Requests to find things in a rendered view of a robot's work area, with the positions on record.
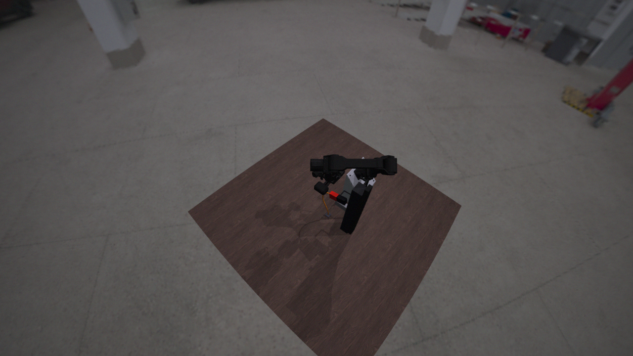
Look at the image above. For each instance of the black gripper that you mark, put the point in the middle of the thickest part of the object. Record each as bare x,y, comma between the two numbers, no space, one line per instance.
322,188

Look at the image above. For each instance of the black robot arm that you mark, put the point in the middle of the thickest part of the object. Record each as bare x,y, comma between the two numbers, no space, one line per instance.
332,164

